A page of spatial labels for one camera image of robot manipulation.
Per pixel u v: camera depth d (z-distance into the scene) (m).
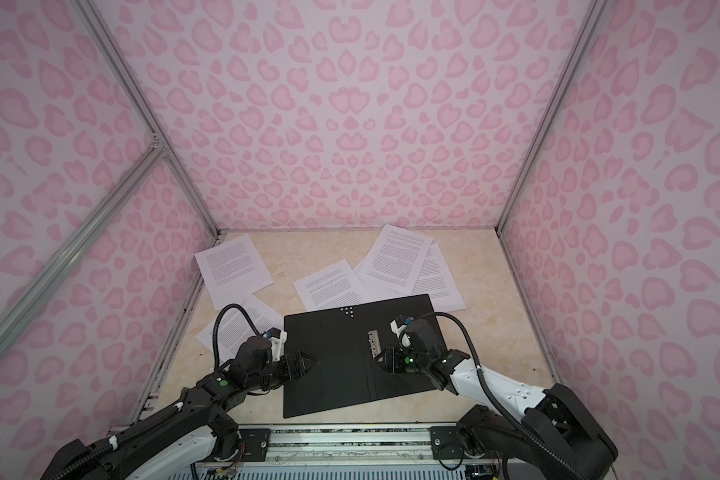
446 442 0.74
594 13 0.69
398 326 0.79
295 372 0.74
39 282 0.59
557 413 0.42
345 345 0.92
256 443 0.73
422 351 0.67
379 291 1.04
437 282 1.04
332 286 1.04
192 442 0.58
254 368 0.65
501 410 0.44
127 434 0.47
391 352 0.76
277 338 0.78
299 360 0.75
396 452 0.72
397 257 1.13
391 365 0.73
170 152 0.95
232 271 1.10
